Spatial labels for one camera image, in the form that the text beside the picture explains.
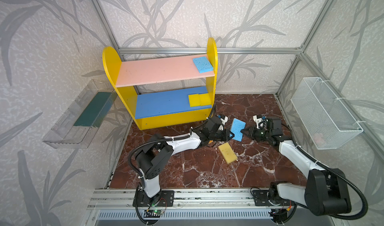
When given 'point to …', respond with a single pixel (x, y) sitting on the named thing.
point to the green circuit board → (157, 211)
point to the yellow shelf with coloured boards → (166, 107)
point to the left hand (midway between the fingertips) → (236, 132)
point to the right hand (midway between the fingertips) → (241, 126)
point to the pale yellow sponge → (227, 153)
